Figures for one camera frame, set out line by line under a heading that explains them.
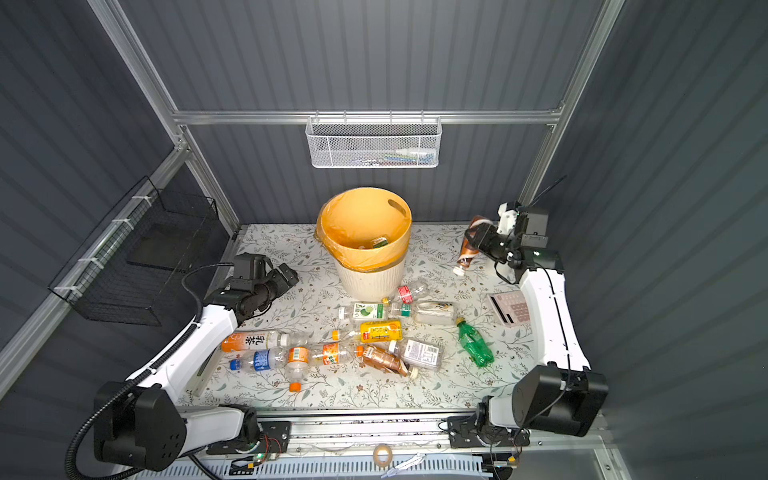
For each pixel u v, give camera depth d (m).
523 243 0.58
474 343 0.87
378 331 0.87
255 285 0.65
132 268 0.73
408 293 0.95
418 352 0.84
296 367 0.84
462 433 0.73
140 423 0.40
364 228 0.95
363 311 0.92
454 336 0.91
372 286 0.89
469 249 0.76
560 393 0.39
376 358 0.81
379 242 1.02
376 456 0.71
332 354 0.82
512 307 0.95
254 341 0.85
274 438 0.73
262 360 0.81
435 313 0.95
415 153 0.91
